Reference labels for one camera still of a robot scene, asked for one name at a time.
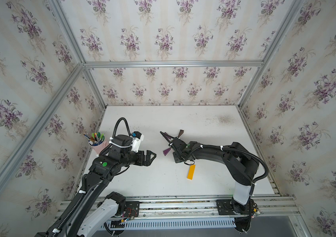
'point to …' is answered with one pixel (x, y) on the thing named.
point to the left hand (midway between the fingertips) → (149, 154)
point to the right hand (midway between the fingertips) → (180, 157)
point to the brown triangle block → (181, 132)
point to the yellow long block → (191, 172)
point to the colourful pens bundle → (95, 138)
